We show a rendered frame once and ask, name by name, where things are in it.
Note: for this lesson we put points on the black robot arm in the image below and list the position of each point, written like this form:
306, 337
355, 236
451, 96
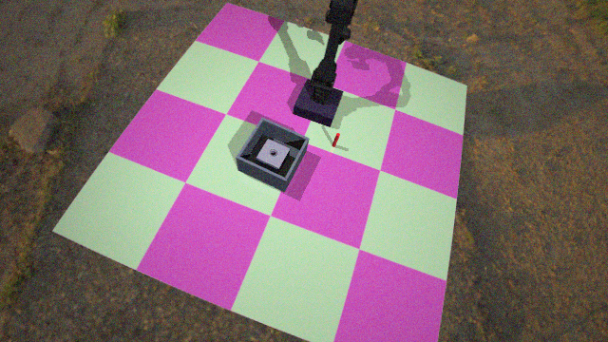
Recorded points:
324, 75

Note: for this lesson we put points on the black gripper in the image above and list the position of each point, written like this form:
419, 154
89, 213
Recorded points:
346, 33

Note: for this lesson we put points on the dark red peg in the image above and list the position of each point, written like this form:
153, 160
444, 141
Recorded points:
335, 139

